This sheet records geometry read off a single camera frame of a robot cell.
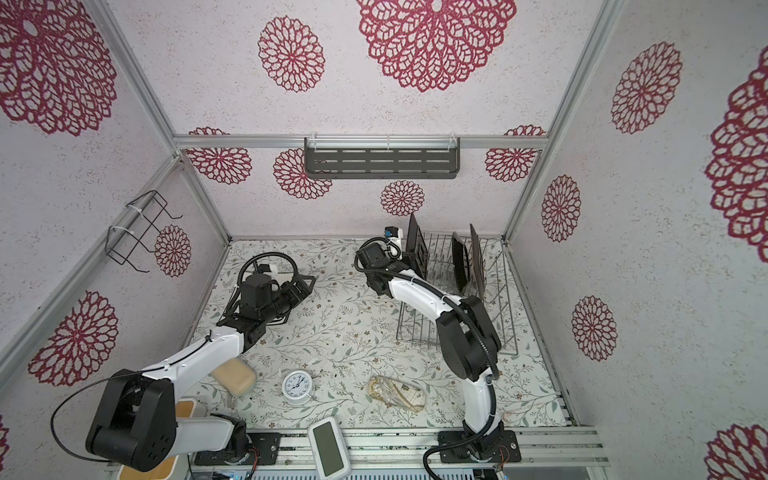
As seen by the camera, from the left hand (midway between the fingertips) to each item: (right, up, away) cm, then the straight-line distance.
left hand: (308, 289), depth 87 cm
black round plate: (+45, +8, +4) cm, 46 cm away
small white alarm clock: (-1, -26, -7) cm, 27 cm away
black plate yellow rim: (+52, +9, +8) cm, 53 cm away
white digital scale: (+9, -37, -17) cm, 41 cm away
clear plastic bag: (+27, -27, -8) cm, 39 cm away
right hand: (+31, +11, +3) cm, 33 cm away
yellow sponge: (-18, -23, -6) cm, 30 cm away
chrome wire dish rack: (+32, -13, +7) cm, 36 cm away
